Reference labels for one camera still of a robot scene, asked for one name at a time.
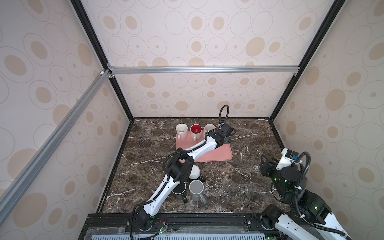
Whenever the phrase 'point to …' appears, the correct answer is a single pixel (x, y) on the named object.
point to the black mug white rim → (179, 190)
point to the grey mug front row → (196, 187)
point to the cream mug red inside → (196, 131)
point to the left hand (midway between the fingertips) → (228, 133)
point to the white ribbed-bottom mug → (209, 127)
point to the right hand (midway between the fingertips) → (266, 156)
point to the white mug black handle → (195, 174)
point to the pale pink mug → (181, 130)
